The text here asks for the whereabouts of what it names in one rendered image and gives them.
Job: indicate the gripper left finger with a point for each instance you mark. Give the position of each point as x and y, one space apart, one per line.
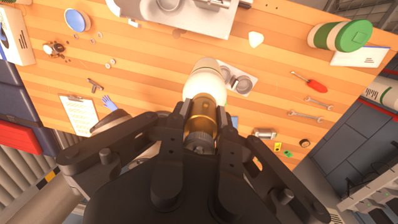
166 174

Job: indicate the blue glove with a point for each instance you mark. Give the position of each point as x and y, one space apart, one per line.
109 104

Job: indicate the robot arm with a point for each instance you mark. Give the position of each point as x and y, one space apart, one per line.
118 121

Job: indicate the blue flat card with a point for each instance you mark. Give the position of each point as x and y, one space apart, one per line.
234 122

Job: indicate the white glove box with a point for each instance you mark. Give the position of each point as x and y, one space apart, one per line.
15 37

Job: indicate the red cylinder trolley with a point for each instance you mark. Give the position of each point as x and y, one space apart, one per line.
376 108

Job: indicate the green and white canister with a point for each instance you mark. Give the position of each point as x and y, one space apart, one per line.
339 35

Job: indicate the grey washer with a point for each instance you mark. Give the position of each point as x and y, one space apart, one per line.
108 66
112 61

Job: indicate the black tape roll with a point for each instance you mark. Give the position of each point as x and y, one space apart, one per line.
304 143

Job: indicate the long silver wrench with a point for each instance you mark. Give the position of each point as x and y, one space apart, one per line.
304 115

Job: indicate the grey cylinder carrier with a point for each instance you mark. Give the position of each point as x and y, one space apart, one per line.
252 79

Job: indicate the grey carrier hoop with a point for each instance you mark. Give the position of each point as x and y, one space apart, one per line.
244 90

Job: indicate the dark blue case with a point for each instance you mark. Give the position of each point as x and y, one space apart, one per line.
18 99

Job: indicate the short silver wrench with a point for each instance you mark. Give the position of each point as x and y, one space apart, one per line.
318 103

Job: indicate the white wedge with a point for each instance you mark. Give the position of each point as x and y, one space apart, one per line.
255 39

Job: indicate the grey ribbed panel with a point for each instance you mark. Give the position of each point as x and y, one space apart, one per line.
18 169

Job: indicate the silver washer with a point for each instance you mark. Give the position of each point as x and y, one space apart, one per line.
92 41
76 36
99 35

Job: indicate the white tin with blue lid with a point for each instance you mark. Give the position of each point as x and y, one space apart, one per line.
76 20

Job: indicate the grey wall shelf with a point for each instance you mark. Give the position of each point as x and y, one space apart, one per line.
367 192

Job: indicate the red case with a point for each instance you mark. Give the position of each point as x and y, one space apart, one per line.
18 136

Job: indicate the yellow tag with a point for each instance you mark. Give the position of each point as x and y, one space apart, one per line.
277 147

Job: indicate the clipboard with paper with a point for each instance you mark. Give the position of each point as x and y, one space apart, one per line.
79 115

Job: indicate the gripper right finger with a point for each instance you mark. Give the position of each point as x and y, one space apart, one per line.
231 174

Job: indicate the green tag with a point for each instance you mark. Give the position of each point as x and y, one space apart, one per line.
287 154

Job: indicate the white cylinder with brass valve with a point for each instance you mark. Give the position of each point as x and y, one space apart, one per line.
203 84

